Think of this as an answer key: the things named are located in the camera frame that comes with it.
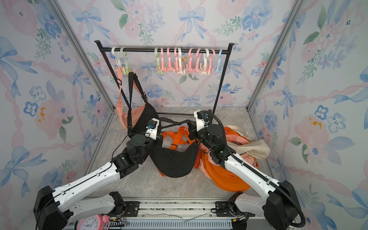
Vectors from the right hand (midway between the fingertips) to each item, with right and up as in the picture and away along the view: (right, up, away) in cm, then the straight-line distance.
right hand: (189, 120), depth 73 cm
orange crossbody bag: (+17, -29, +4) cm, 34 cm away
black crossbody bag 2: (-9, -24, +6) cm, 26 cm away
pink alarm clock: (-45, -49, -4) cm, 66 cm away
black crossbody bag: (-35, +5, +30) cm, 46 cm away
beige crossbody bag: (+34, -14, -3) cm, 36 cm away
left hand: (-14, -3, -1) cm, 14 cm away
